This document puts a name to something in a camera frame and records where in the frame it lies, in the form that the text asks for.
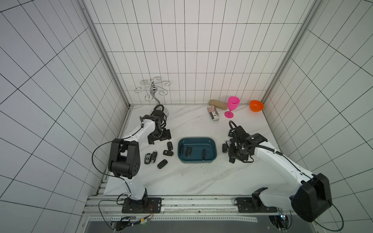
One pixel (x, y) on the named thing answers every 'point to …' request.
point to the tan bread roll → (218, 104)
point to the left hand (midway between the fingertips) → (161, 142)
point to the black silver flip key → (154, 156)
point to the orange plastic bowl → (256, 106)
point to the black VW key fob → (224, 148)
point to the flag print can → (213, 113)
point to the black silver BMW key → (147, 157)
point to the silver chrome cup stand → (153, 87)
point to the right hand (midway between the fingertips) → (229, 152)
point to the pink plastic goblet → (233, 102)
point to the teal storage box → (197, 143)
